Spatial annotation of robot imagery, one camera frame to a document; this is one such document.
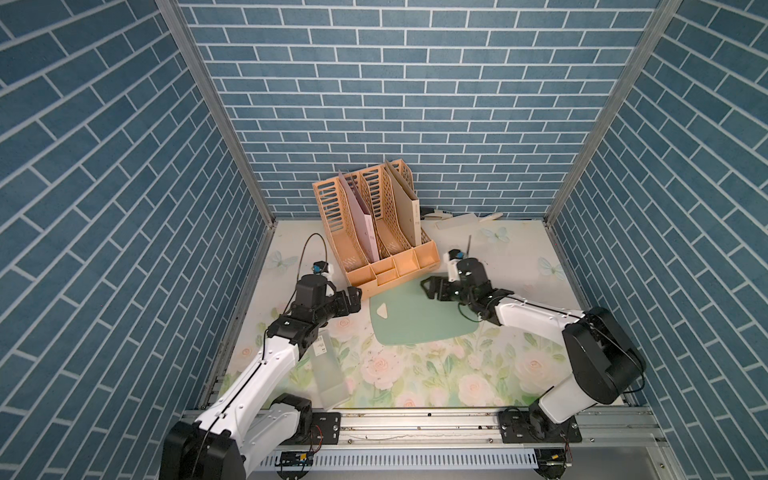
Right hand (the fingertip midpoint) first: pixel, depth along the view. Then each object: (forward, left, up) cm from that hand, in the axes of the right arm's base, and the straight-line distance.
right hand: (429, 285), depth 90 cm
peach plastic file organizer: (+11, +10, -3) cm, 15 cm away
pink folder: (+8, +20, +19) cm, 29 cm away
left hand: (-7, +21, +5) cm, 23 cm away
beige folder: (+15, +7, +18) cm, 25 cm away
